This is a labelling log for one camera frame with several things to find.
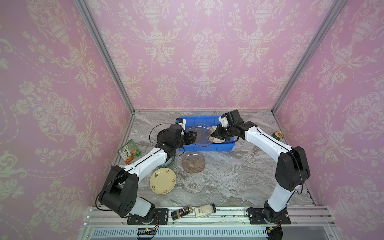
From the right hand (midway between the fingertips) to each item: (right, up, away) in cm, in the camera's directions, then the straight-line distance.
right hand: (212, 134), depth 88 cm
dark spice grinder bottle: (-16, -37, -15) cm, 43 cm away
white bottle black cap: (-5, -37, -14) cm, 40 cm away
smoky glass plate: (-11, -18, +6) cm, 22 cm away
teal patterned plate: (-26, -18, +4) cm, 32 cm away
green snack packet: (-53, -12, +9) cm, 55 cm away
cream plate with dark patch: (+1, -3, -2) cm, 3 cm away
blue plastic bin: (+1, +8, +22) cm, 23 cm away
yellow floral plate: (-29, -27, -2) cm, 39 cm away
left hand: (-10, 0, -3) cm, 10 cm away
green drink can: (+42, -1, +5) cm, 42 cm away
